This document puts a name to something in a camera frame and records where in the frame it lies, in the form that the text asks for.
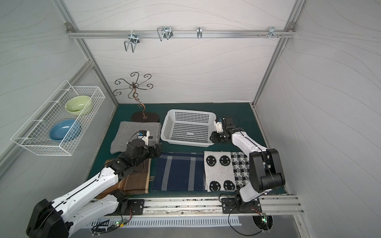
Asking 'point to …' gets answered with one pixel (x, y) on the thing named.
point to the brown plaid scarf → (137, 182)
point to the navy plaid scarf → (179, 171)
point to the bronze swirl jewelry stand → (138, 116)
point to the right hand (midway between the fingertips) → (213, 136)
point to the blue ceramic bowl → (66, 130)
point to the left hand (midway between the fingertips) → (156, 145)
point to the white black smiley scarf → (225, 171)
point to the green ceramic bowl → (79, 105)
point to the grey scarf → (126, 130)
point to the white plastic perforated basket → (188, 128)
